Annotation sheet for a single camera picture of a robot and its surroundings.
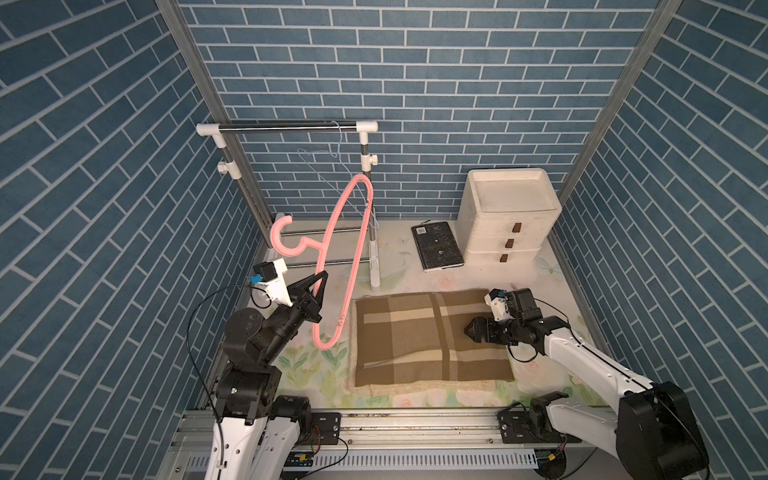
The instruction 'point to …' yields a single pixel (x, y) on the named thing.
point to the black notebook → (437, 246)
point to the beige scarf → (400, 390)
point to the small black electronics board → (300, 459)
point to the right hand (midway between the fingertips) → (479, 331)
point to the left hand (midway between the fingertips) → (336, 276)
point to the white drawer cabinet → (505, 216)
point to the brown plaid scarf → (420, 338)
